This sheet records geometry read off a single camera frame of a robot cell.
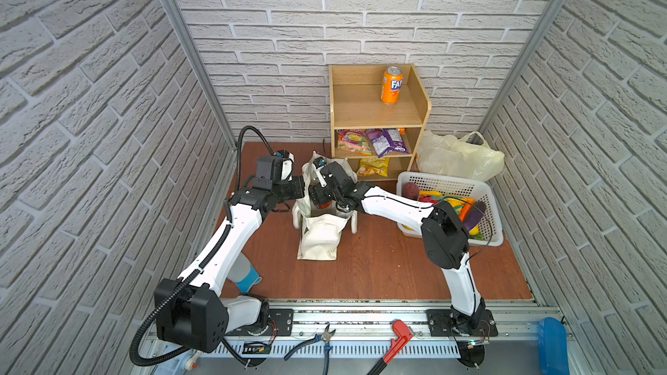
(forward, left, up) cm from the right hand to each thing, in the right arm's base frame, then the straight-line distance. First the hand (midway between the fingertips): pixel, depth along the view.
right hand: (316, 183), depth 88 cm
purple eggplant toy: (-14, -54, -7) cm, 56 cm away
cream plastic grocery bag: (+11, -61, -4) cm, 63 cm away
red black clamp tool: (-46, -23, -13) cm, 53 cm away
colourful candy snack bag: (+13, -15, +7) cm, 21 cm away
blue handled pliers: (-44, 0, -13) cm, 46 cm away
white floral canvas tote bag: (-19, -1, +3) cm, 19 cm away
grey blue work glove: (-25, +25, -13) cm, 37 cm away
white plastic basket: (0, -54, -8) cm, 54 cm away
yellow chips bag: (+14, -26, -10) cm, 31 cm away
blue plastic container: (-52, -63, -14) cm, 83 cm away
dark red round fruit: (-2, -34, -6) cm, 35 cm away
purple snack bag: (+12, -26, +7) cm, 30 cm away
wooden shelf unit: (+17, -23, +15) cm, 32 cm away
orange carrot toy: (-9, -54, -8) cm, 55 cm away
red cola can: (-3, -2, -11) cm, 11 cm away
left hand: (-4, +3, +7) cm, 9 cm away
